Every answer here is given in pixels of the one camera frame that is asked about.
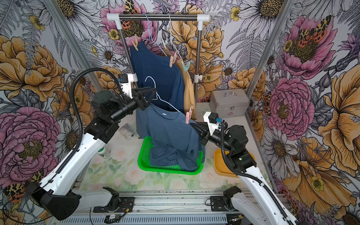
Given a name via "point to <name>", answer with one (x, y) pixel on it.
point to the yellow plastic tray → (221, 165)
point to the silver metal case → (229, 102)
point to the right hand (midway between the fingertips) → (190, 126)
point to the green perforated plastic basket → (144, 161)
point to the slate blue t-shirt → (175, 143)
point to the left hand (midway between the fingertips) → (154, 93)
